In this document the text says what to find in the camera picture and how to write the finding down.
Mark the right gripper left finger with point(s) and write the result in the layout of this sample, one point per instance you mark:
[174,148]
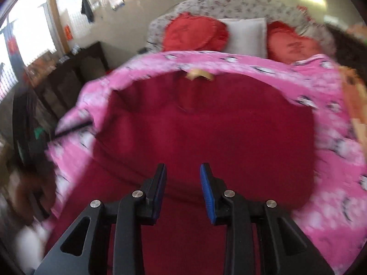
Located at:
[84,246]

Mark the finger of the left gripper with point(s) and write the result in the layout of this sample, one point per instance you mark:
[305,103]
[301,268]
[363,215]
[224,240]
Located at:
[72,129]

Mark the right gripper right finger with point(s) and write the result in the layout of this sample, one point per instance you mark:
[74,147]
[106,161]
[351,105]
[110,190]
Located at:
[261,237]

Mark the dark red long-sleeve sweater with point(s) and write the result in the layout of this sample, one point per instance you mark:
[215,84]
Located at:
[252,137]

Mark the person's left hand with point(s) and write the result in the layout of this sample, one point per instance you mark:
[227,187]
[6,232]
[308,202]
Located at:
[33,197]

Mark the dark wooden side cabinet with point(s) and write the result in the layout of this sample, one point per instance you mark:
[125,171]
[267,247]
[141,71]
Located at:
[49,72]

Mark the pink penguin print blanket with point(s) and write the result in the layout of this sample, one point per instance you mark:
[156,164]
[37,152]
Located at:
[335,216]

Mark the left red heart pillow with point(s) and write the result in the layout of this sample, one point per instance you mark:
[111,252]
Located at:
[188,32]

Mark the red heart pillow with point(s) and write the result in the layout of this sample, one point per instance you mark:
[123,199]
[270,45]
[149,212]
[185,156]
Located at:
[286,46]
[188,32]

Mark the orange patterned cloth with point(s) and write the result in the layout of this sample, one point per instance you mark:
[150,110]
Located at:
[354,94]

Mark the floral padded headboard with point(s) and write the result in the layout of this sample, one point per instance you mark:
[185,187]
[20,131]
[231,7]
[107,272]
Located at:
[271,10]

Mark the white square pillow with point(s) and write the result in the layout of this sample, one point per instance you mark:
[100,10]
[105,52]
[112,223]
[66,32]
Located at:
[246,37]

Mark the right red heart pillow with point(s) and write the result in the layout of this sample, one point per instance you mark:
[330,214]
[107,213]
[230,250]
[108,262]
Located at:
[286,46]

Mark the dark hanging garment on wall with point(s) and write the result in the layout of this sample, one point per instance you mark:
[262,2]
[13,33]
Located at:
[87,11]

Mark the dark carved wooden bed frame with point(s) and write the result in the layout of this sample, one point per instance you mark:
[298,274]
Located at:
[350,51]

